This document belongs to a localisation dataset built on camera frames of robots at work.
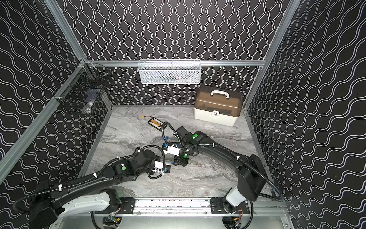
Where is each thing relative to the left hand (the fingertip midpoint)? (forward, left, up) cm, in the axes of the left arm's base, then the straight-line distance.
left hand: (158, 154), depth 77 cm
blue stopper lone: (-4, -8, 0) cm, 9 cm away
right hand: (-2, -10, -2) cm, 10 cm away
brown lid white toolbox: (+36, -34, +5) cm, 49 cm away
